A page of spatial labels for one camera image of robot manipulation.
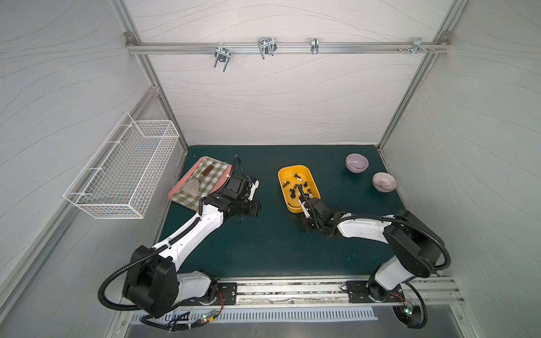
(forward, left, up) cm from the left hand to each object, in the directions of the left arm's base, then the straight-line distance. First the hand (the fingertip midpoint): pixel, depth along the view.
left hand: (259, 206), depth 82 cm
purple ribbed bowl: (+21, -61, -11) cm, 66 cm away
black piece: (+25, -16, -12) cm, 32 cm away
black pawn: (+18, -18, -11) cm, 28 cm away
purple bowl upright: (+33, -49, -10) cm, 60 cm away
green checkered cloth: (+19, +28, -12) cm, 36 cm away
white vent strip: (-35, +15, -11) cm, 40 cm away
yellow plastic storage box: (+24, -14, -12) cm, 30 cm away
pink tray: (-3, +10, +20) cm, 23 cm away
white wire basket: (-1, +45, +19) cm, 49 cm away
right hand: (+2, -19, -12) cm, 22 cm away
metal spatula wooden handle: (+16, +35, -11) cm, 40 cm away
